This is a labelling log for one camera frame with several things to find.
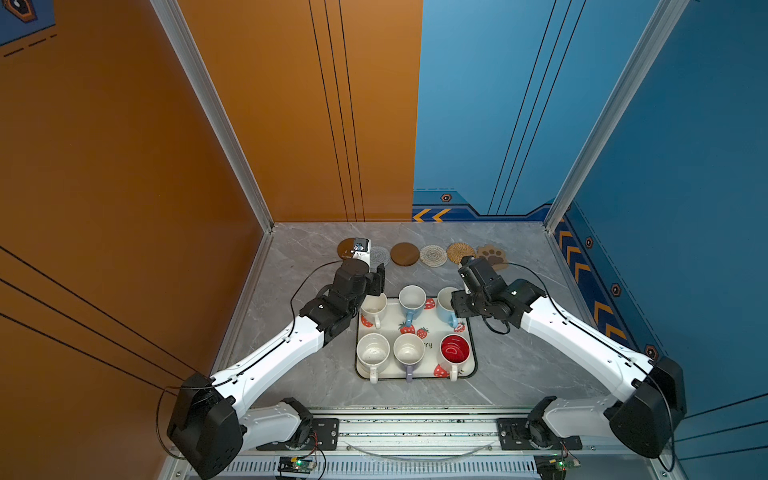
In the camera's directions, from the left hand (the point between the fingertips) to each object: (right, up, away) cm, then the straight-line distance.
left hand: (373, 261), depth 79 cm
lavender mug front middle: (+10, -26, +7) cm, 29 cm away
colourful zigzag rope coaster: (+20, +1, +30) cm, 36 cm away
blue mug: (+11, -12, +12) cm, 20 cm away
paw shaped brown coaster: (+43, +1, +31) cm, 53 cm away
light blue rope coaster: (0, +1, +30) cm, 30 cm away
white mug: (-2, -16, +14) cm, 21 cm away
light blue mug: (+20, -13, +5) cm, 25 cm away
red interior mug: (+23, -25, +6) cm, 35 cm away
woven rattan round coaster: (+30, +3, +33) cm, 45 cm away
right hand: (+23, -11, +1) cm, 26 cm away
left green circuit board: (-18, -49, -8) cm, 53 cm away
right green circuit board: (+45, -47, -10) cm, 66 cm away
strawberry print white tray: (+18, -22, +13) cm, 31 cm away
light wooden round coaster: (+10, +2, +29) cm, 31 cm away
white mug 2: (0, -26, +7) cm, 27 cm away
